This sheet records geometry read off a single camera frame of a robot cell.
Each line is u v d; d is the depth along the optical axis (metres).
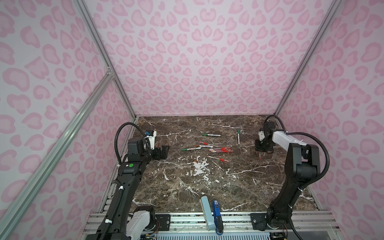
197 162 0.95
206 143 1.04
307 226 0.72
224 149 1.00
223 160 0.95
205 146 1.01
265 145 0.84
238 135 1.07
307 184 0.51
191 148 1.00
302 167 0.51
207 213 0.75
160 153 0.70
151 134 0.68
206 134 1.07
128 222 0.54
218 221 0.71
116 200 0.44
